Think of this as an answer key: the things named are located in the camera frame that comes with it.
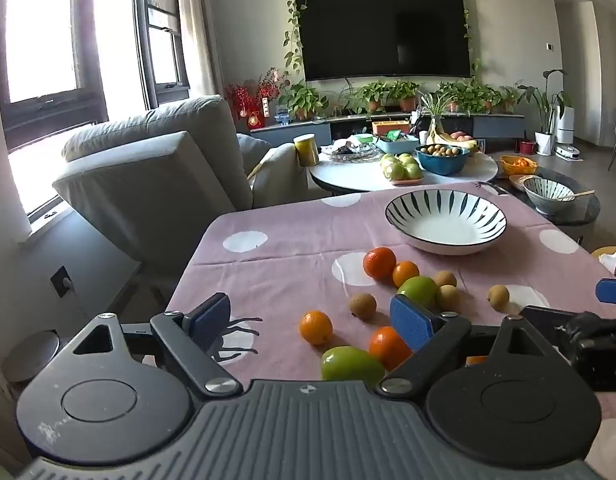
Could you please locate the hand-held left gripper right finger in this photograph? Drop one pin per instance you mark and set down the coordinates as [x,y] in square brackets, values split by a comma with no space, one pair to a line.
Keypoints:
[413,322]

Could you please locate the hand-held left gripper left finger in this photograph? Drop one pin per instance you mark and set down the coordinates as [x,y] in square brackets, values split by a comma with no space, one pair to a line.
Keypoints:
[210,322]

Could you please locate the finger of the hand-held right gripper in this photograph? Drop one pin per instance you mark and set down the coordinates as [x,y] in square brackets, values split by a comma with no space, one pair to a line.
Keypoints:
[548,321]
[613,290]

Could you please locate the green lime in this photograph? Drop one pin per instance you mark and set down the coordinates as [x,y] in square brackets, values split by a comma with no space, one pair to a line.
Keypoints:
[418,287]

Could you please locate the large orange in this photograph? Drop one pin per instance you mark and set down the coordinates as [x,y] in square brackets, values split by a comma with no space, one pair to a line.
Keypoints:
[385,346]

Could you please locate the small orange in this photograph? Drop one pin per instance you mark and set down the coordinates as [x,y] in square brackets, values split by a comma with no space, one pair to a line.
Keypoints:
[405,273]
[316,327]

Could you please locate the brown kiwi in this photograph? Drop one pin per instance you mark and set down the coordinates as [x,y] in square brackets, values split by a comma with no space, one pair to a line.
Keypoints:
[363,306]

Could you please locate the dark orange tangerine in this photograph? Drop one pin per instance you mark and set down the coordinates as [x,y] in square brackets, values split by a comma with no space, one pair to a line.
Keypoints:
[379,262]

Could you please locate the green apple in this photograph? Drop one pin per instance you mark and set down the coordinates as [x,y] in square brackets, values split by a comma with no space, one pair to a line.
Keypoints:
[349,364]

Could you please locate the large striped ceramic bowl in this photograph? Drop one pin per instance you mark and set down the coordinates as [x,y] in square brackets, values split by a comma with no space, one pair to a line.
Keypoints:
[445,222]

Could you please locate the glass side table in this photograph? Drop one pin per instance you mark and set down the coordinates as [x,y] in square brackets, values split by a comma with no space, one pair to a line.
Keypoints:
[583,210]

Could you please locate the wooden spoon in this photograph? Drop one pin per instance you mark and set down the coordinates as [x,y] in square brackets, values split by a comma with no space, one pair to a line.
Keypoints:
[580,194]

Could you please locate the pink dotted tablecloth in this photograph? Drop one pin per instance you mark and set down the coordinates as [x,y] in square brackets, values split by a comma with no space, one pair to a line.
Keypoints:
[288,240]

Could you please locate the small striped bowl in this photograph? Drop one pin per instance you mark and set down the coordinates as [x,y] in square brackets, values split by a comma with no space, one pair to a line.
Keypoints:
[545,199]

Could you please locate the grey sofa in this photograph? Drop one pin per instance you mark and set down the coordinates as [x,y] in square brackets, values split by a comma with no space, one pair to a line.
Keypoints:
[153,180]

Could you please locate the orange basket of tangerines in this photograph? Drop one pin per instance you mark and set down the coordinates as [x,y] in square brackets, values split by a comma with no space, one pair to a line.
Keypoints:
[518,165]

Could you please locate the round white table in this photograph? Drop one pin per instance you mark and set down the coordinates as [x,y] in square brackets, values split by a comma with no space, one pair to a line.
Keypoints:
[353,175]

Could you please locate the blue bowl of kiwis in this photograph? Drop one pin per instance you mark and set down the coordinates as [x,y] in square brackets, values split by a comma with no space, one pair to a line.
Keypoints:
[442,162]

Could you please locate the small red bucket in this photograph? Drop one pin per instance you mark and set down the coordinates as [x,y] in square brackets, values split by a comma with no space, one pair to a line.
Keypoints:
[526,147]

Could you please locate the grey cushion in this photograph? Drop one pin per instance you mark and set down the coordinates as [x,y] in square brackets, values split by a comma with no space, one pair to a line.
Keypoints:
[253,150]

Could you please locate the blue snack basket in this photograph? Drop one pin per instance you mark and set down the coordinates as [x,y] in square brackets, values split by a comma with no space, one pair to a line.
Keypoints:
[397,145]

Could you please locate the glass snack tray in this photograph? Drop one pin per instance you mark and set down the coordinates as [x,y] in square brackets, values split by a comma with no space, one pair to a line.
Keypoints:
[350,150]

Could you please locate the round metal bin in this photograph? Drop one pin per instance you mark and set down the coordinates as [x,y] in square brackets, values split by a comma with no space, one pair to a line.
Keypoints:
[30,360]

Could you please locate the bunch of bananas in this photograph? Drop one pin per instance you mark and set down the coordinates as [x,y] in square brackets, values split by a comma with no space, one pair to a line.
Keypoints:
[450,140]

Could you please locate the tall plant in white pot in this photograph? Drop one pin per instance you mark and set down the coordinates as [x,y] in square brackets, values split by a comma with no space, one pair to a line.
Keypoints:
[544,110]

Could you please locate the yellow jar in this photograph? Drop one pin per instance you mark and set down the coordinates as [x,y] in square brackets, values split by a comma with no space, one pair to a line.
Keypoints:
[306,151]

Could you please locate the orange box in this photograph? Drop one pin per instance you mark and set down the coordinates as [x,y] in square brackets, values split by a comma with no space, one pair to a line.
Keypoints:
[388,126]

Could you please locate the grey television cabinet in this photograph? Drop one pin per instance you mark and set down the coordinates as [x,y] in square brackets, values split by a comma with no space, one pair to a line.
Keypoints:
[498,124]

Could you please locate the spider plant in vase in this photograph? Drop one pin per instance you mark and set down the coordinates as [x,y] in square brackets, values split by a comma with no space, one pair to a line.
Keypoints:
[434,110]

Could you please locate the small blue toy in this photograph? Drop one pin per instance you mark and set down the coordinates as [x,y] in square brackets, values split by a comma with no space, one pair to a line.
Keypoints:
[282,117]

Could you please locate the green potted plant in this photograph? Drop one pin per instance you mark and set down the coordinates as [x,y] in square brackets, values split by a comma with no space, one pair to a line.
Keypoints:
[405,91]
[300,100]
[374,94]
[485,95]
[510,96]
[455,92]

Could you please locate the red berry decoration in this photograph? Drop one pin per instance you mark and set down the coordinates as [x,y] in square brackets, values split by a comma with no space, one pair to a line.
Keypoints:
[253,95]

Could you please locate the black framed window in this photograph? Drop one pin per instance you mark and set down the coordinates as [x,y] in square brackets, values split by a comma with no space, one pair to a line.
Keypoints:
[160,35]
[43,30]

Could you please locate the beige curtain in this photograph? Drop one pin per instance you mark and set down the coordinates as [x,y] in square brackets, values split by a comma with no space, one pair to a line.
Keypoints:
[198,25]

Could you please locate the black wall socket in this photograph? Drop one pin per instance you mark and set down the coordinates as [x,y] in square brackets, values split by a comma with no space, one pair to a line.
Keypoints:
[62,282]

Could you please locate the black wall television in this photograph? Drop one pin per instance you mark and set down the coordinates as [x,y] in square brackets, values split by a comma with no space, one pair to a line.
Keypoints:
[383,30]

